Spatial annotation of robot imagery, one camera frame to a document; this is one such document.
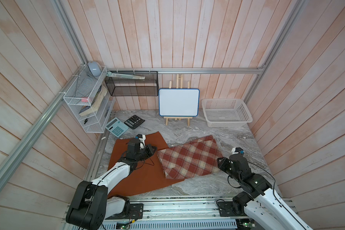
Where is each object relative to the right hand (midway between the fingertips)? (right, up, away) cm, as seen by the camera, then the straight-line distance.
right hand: (218, 158), depth 80 cm
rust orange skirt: (-39, -11, +4) cm, 41 cm away
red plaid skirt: (-9, -2, +10) cm, 14 cm away
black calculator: (-56, +21, +31) cm, 67 cm away
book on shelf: (-72, +28, -2) cm, 77 cm away
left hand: (-35, +4, +6) cm, 36 cm away
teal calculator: (-68, +17, +27) cm, 75 cm away
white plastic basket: (+20, +29, +38) cm, 52 cm away
